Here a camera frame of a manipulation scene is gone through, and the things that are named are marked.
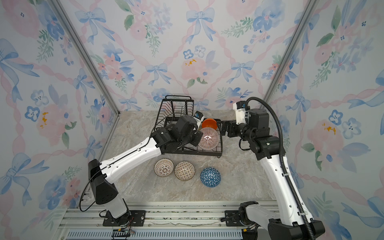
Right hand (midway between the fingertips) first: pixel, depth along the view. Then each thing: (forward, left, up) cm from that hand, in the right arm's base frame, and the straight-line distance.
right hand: (226, 120), depth 69 cm
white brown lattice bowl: (-8, +33, -33) cm, 48 cm away
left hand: (-1, +11, -6) cm, 13 cm away
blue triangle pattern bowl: (-13, +5, -34) cm, 37 cm away
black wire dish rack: (+27, +31, -18) cm, 45 cm away
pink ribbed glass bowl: (-2, +7, -11) cm, 13 cm away
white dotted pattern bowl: (-10, +21, -33) cm, 40 cm away
